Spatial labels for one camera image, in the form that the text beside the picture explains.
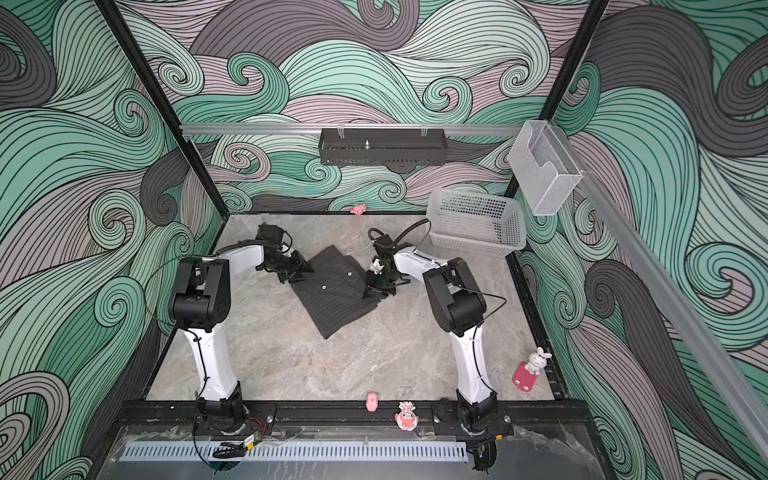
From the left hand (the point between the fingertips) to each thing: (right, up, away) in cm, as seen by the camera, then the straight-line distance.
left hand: (311, 269), depth 100 cm
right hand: (+19, -8, -5) cm, 22 cm away
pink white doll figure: (+30, -33, -29) cm, 53 cm away
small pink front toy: (+22, -31, -26) cm, 46 cm away
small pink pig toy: (+15, +22, +19) cm, 33 cm away
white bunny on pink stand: (+64, -27, -20) cm, 72 cm away
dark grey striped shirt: (+7, -6, -5) cm, 11 cm away
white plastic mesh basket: (+63, +17, +17) cm, 67 cm away
